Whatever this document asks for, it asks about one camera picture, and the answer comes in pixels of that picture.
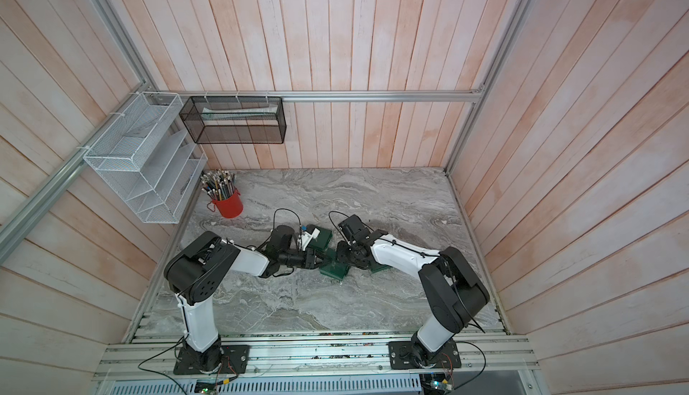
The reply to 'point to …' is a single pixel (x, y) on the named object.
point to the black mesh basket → (236, 119)
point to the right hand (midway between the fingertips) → (339, 257)
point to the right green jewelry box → (379, 267)
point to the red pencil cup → (230, 207)
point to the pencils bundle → (218, 184)
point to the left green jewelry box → (323, 239)
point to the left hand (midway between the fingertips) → (328, 266)
